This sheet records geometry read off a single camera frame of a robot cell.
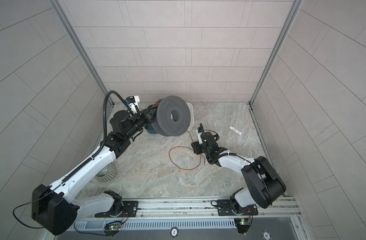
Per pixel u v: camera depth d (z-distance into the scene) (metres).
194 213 0.71
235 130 0.99
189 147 0.93
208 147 0.68
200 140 0.78
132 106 0.62
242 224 0.68
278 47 0.85
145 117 0.61
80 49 0.85
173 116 0.72
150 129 0.68
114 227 0.64
